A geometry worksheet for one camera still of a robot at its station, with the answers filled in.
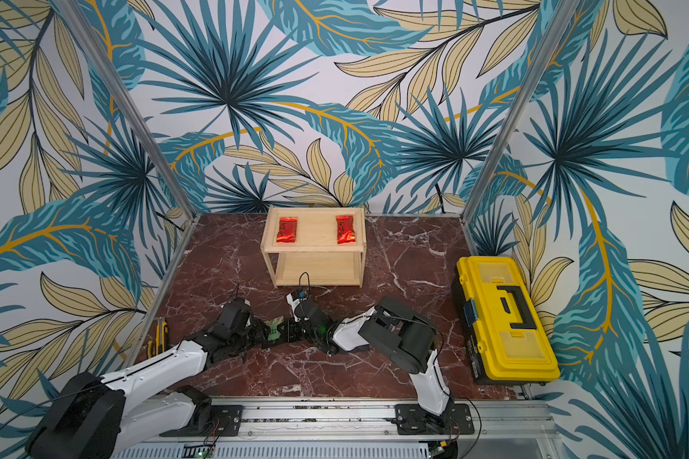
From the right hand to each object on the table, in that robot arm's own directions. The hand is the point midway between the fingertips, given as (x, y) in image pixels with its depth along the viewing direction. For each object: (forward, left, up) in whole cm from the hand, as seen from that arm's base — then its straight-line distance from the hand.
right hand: (277, 327), depth 88 cm
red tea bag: (+21, -4, +21) cm, 30 cm away
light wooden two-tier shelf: (+18, -16, +19) cm, 30 cm away
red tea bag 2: (+21, -22, +21) cm, 37 cm away
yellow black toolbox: (-11, -61, +14) cm, 63 cm away
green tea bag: (+1, +2, -1) cm, 2 cm away
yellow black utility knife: (-5, +34, +1) cm, 34 cm away
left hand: (-2, +3, -1) cm, 3 cm away
